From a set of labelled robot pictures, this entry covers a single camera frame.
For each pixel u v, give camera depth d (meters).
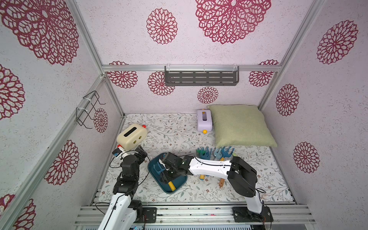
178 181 0.80
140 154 0.72
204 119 1.06
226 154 0.97
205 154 0.93
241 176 0.51
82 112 0.73
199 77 0.99
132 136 0.95
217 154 0.97
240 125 0.98
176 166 0.65
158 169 0.90
